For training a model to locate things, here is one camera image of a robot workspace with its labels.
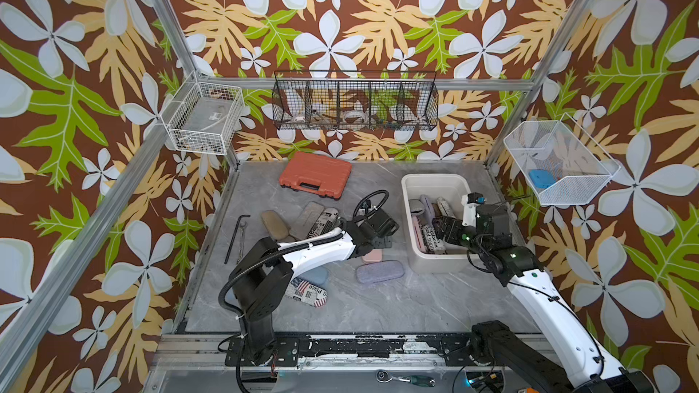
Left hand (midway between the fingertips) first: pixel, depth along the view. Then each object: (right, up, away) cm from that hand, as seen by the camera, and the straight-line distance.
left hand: (378, 232), depth 88 cm
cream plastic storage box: (+27, +15, +6) cm, 31 cm away
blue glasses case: (-20, -14, 0) cm, 25 cm away
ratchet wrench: (+9, -36, -18) cm, 41 cm away
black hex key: (-52, -3, +10) cm, 53 cm away
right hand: (+18, +5, -9) cm, 20 cm away
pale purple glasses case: (+17, +5, 0) cm, 18 cm away
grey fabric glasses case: (+13, +8, -1) cm, 15 cm away
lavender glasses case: (0, -13, -1) cm, 13 cm away
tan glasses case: (-36, 0, +9) cm, 37 cm away
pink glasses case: (+13, 0, -2) cm, 13 cm away
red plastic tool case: (-23, +21, +24) cm, 40 cm away
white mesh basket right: (+56, +23, -6) cm, 61 cm away
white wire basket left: (-57, +37, -1) cm, 68 cm away
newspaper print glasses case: (+18, -4, +1) cm, 18 cm away
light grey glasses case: (-26, +2, +11) cm, 28 cm away
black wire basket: (-11, +47, +10) cm, 49 cm away
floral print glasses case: (+25, +7, +8) cm, 27 cm away
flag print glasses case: (-22, -18, -6) cm, 29 cm away
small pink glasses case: (-1, -8, +1) cm, 8 cm away
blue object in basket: (+48, +17, -8) cm, 52 cm away
